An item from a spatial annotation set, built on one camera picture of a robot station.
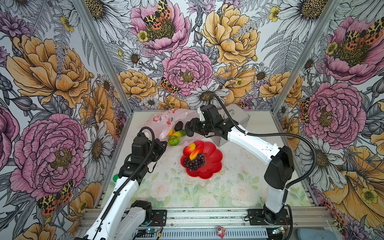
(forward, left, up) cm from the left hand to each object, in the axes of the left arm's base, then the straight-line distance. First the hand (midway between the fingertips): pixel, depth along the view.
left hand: (168, 146), depth 78 cm
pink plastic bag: (+16, +6, -1) cm, 17 cm away
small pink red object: (-35, -24, -15) cm, 45 cm away
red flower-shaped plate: (+3, -25, -20) cm, 32 cm away
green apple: (+13, 0, -14) cm, 19 cm away
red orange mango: (+7, -16, -16) cm, 23 cm away
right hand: (+8, -10, +3) cm, 13 cm away
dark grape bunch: (-3, -13, -15) cm, 20 cm away
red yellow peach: (+6, -9, -14) cm, 18 cm away
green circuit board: (-33, +8, -20) cm, 40 cm away
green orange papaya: (+19, -4, -15) cm, 25 cm away
